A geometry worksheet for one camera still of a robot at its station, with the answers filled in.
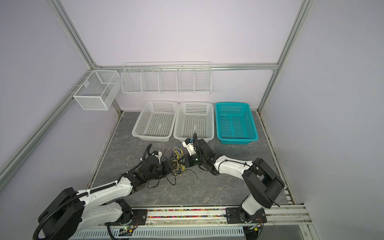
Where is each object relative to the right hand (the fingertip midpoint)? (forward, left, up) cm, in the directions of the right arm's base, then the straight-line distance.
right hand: (178, 162), depth 82 cm
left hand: (-2, +1, -2) cm, 3 cm away
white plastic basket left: (+40, +22, -10) cm, 47 cm away
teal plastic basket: (+36, -39, -10) cm, 54 cm away
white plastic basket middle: (+43, -8, -9) cm, 44 cm away
